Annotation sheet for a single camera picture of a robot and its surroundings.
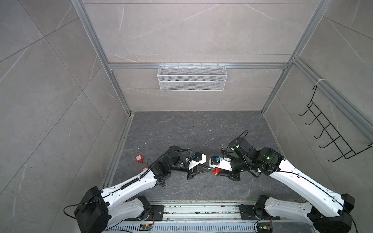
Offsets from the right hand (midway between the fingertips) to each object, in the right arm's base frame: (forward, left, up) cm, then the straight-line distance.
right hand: (218, 168), depth 68 cm
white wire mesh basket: (+62, +12, +10) cm, 64 cm away
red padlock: (-3, +2, +3) cm, 5 cm away
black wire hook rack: (+6, -54, +10) cm, 55 cm away
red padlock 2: (+16, +47, -19) cm, 53 cm away
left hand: (0, +4, +3) cm, 5 cm away
